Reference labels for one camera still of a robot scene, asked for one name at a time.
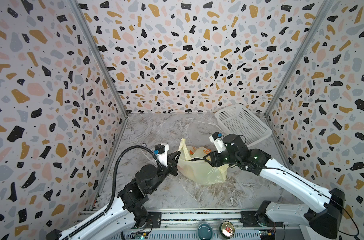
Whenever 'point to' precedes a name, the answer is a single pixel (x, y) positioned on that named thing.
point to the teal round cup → (205, 231)
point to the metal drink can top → (226, 230)
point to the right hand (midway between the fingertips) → (204, 155)
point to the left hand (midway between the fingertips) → (180, 151)
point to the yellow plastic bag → (198, 169)
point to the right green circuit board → (267, 234)
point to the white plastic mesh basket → (237, 119)
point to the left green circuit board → (139, 235)
